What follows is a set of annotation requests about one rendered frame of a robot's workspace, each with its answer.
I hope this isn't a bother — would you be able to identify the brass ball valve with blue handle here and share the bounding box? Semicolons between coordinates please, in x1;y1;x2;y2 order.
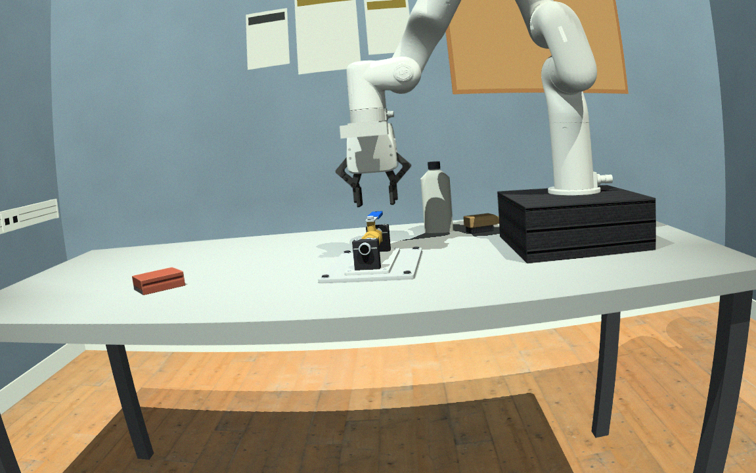
345;211;400;275

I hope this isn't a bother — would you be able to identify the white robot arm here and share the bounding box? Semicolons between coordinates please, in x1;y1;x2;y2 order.
340;0;613;196

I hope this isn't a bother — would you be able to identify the white plastic bottle with black cap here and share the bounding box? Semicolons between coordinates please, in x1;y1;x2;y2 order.
420;162;453;233

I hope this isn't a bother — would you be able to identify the orange-brown grooved block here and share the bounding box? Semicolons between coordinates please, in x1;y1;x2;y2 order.
132;267;185;295

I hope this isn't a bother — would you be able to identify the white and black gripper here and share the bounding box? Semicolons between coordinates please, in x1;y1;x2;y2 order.
336;124;411;207

